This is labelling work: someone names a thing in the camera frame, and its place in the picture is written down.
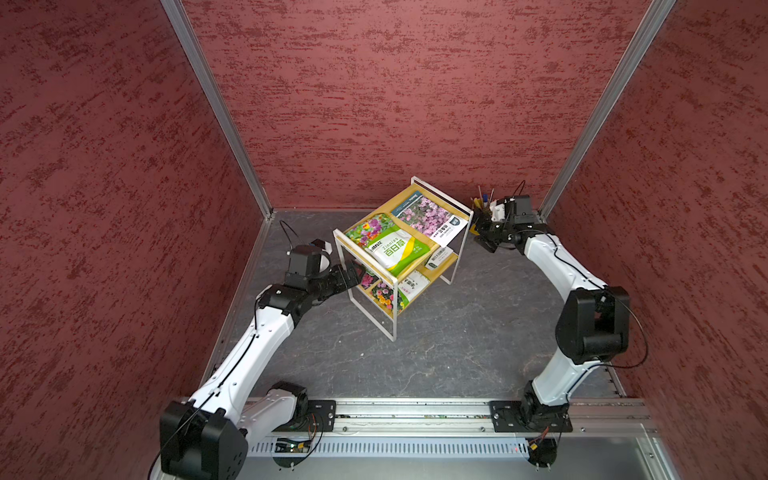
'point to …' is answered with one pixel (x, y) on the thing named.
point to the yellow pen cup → (482, 210)
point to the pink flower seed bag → (429, 220)
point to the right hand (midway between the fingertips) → (463, 232)
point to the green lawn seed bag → (438, 257)
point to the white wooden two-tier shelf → (416, 280)
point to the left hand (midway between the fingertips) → (352, 280)
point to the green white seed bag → (395, 248)
